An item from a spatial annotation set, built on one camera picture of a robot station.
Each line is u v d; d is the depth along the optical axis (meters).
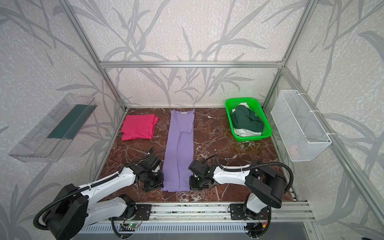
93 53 0.87
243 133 1.02
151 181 0.71
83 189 0.44
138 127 1.06
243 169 0.48
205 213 0.75
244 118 1.01
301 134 0.63
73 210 0.40
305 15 0.74
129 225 0.71
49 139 0.65
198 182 0.72
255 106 1.12
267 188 0.43
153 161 0.69
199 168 0.67
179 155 0.93
